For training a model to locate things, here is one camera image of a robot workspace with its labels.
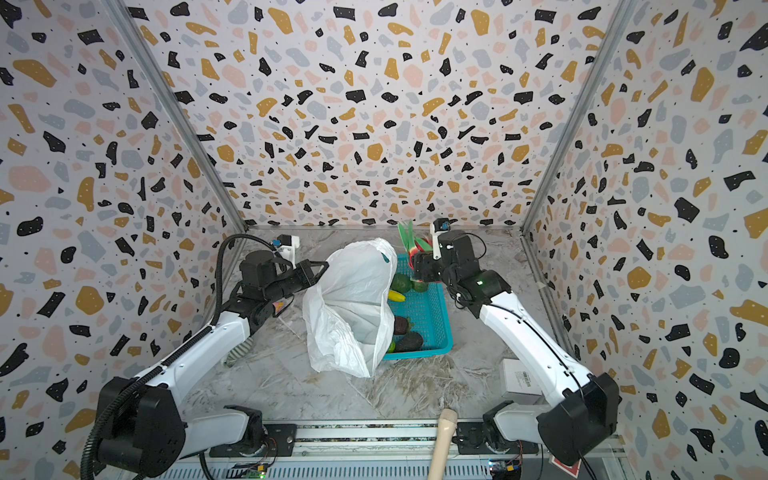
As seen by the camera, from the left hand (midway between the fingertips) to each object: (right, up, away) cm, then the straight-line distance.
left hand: (328, 259), depth 78 cm
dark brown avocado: (+22, -24, +8) cm, 33 cm away
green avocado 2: (+25, -10, +22) cm, 35 cm away
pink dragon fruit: (+22, +4, -2) cm, 23 cm away
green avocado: (+19, -8, +19) cm, 28 cm away
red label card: (+59, -49, -9) cm, 77 cm away
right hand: (+24, +2, -2) cm, 24 cm away
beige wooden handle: (+31, -41, -4) cm, 51 cm away
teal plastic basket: (+28, -18, +19) cm, 38 cm away
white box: (+50, -33, +1) cm, 60 cm away
